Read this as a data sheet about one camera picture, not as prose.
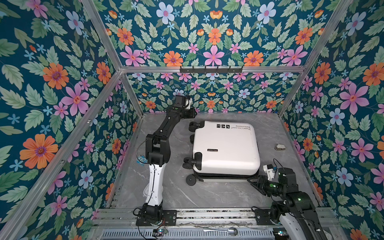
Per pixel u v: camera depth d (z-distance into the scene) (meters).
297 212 0.52
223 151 0.78
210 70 0.93
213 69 0.92
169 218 0.74
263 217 0.73
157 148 0.62
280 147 0.97
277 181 0.65
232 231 0.69
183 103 0.83
